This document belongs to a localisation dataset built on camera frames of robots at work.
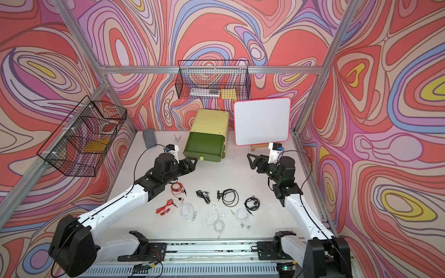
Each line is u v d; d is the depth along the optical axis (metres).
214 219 0.83
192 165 0.75
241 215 0.84
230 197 0.90
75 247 0.39
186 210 0.86
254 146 1.06
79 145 0.72
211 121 0.95
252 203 0.88
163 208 0.86
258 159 0.70
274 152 0.71
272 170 0.69
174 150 0.73
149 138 1.14
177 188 0.92
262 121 1.01
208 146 0.91
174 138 1.14
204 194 0.91
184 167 0.71
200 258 0.73
